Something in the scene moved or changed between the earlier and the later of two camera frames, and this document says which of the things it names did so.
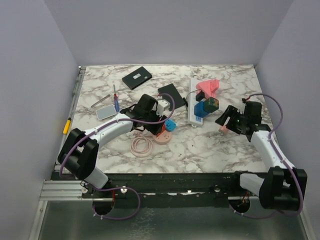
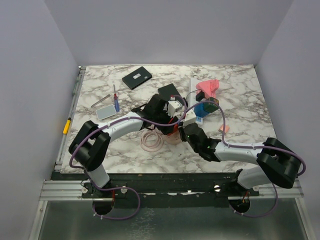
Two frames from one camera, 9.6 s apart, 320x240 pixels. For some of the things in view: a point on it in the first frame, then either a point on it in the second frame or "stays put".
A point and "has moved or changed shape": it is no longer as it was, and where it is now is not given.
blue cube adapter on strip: [199, 110] stays put
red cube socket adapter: [163, 127] has moved or changed shape
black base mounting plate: [207, 189] stays put
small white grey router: [106, 112] stays put
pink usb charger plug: [223, 130] stays put
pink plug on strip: [209, 87] stays put
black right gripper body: [237, 114] → [184, 138]
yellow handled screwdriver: [67, 126] stays put
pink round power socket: [163, 138] has moved or changed shape
